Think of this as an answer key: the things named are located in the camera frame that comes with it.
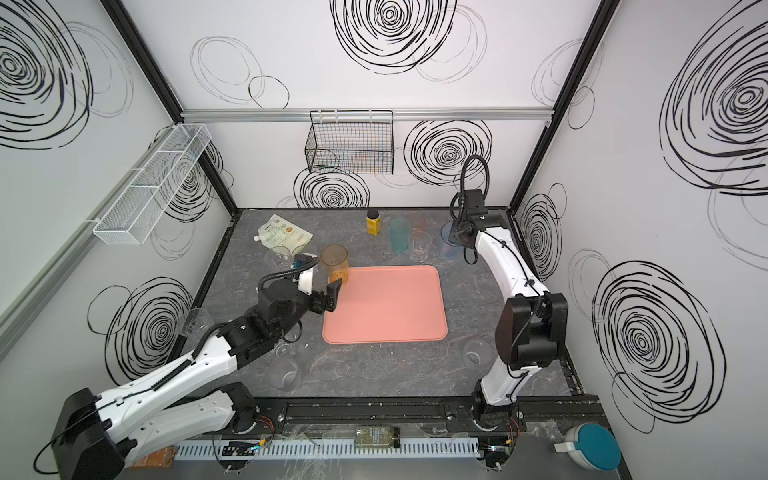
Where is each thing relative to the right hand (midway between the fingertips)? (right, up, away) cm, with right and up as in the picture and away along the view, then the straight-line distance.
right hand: (460, 234), depth 88 cm
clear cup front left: (-50, -38, -9) cm, 63 cm away
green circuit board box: (-24, -47, -21) cm, 56 cm away
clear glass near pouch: (-60, -8, +13) cm, 62 cm away
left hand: (-37, -11, -12) cm, 41 cm away
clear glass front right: (+4, -34, -5) cm, 35 cm away
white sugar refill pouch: (-62, 0, +23) cm, 66 cm away
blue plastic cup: (-3, -5, +5) cm, 7 cm away
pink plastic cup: (-10, +4, +23) cm, 25 cm away
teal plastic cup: (-17, +1, +19) cm, 26 cm away
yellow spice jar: (-27, +5, +19) cm, 34 cm away
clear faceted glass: (-10, -3, +17) cm, 20 cm away
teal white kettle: (+23, -46, -24) cm, 57 cm away
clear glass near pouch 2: (-47, -4, +8) cm, 48 cm away
